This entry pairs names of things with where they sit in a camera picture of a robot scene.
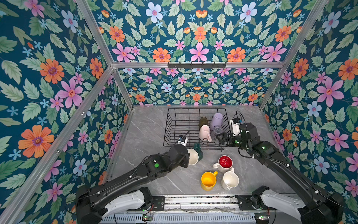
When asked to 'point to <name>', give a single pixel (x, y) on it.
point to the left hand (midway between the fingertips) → (191, 153)
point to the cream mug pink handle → (203, 133)
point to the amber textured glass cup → (203, 121)
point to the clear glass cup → (217, 129)
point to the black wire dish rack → (185, 122)
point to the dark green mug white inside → (196, 154)
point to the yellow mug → (208, 180)
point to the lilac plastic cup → (216, 121)
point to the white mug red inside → (224, 164)
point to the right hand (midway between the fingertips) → (222, 135)
